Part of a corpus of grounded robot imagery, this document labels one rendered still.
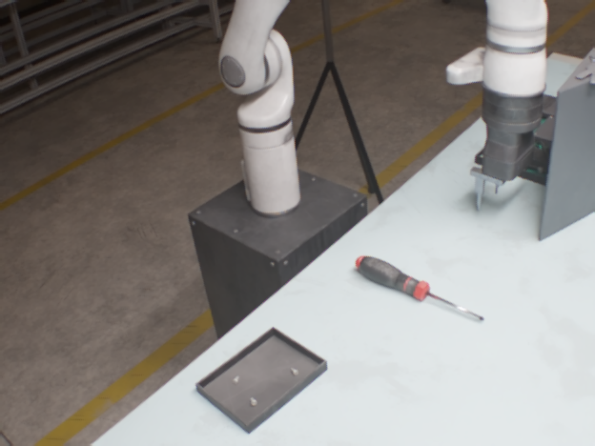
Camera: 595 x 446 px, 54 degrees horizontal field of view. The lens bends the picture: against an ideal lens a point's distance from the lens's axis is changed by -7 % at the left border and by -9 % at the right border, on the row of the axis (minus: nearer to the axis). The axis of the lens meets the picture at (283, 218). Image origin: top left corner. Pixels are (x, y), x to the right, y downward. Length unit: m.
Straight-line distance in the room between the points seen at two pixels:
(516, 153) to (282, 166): 0.46
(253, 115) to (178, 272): 1.48
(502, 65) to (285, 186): 0.52
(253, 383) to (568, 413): 0.31
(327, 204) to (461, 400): 0.62
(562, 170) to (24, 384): 1.88
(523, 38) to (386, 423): 0.43
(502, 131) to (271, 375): 0.38
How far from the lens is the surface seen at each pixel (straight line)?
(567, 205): 0.84
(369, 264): 0.73
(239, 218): 1.15
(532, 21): 0.72
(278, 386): 0.64
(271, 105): 1.05
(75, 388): 2.15
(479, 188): 0.82
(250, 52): 0.97
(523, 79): 0.73
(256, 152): 1.07
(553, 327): 0.71
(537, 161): 0.94
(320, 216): 1.12
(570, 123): 0.76
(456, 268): 0.77
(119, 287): 2.47
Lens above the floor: 1.49
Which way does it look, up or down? 34 degrees down
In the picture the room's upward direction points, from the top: 8 degrees counter-clockwise
